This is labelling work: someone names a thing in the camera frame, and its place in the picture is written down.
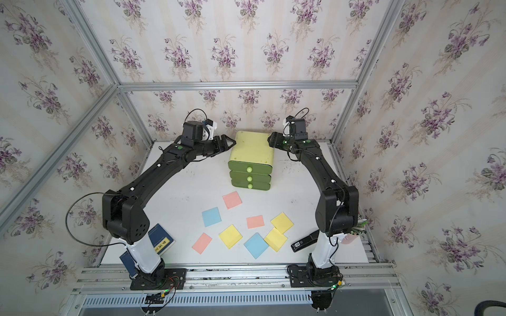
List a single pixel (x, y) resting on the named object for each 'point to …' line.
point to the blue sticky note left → (211, 216)
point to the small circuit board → (157, 298)
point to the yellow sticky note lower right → (275, 238)
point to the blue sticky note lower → (256, 245)
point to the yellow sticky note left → (230, 236)
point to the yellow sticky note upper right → (282, 223)
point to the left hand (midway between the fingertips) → (233, 144)
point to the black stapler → (308, 240)
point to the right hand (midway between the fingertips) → (275, 140)
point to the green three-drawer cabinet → (252, 158)
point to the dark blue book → (162, 241)
